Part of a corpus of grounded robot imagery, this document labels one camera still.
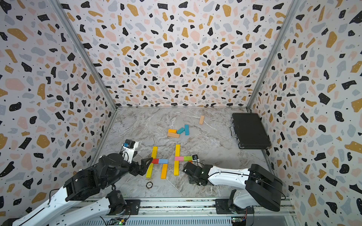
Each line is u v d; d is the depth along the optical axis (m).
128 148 0.55
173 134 1.03
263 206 0.46
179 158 0.92
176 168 0.88
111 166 0.45
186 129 1.06
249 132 1.00
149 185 0.81
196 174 0.64
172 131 1.07
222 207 0.73
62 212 0.43
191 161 0.67
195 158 0.78
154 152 0.94
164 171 0.86
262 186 0.43
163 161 0.90
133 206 0.75
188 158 0.92
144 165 0.58
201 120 1.13
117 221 0.70
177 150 0.95
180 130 1.07
